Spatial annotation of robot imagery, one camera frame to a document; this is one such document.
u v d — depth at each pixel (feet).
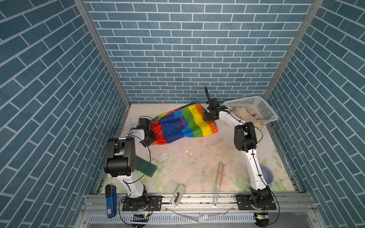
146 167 2.76
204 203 2.47
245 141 2.15
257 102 3.79
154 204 2.39
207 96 3.18
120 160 1.59
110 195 2.38
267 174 2.64
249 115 3.34
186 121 3.45
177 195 2.46
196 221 2.28
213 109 2.90
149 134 2.91
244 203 2.41
